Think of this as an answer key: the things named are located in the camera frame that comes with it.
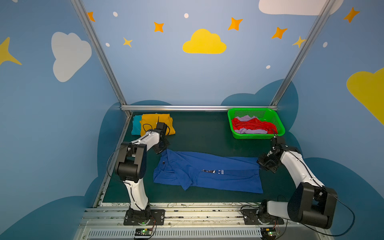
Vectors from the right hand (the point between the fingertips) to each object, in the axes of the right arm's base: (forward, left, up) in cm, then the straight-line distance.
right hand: (261, 163), depth 85 cm
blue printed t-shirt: (-3, +40, -8) cm, 41 cm away
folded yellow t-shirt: (+31, +75, -3) cm, 81 cm away
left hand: (+11, +59, -5) cm, 60 cm away
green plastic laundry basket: (+45, -13, -4) cm, 46 cm away
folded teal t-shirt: (+32, +86, -7) cm, 92 cm away
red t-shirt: (+35, -5, -5) cm, 36 cm away
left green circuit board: (-35, +60, -7) cm, 70 cm away
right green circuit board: (-32, +1, -9) cm, 33 cm away
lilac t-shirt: (+41, 0, -6) cm, 41 cm away
